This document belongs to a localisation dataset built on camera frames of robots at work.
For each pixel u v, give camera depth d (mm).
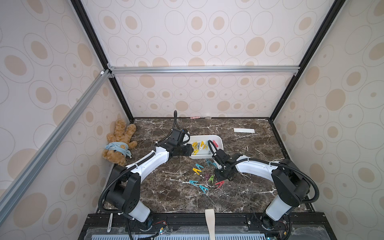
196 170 916
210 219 754
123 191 431
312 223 759
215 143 1029
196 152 993
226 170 659
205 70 1538
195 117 1207
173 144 673
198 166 938
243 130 1136
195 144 1025
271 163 507
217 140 1012
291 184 457
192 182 872
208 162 944
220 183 855
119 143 938
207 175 893
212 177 877
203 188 851
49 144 540
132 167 467
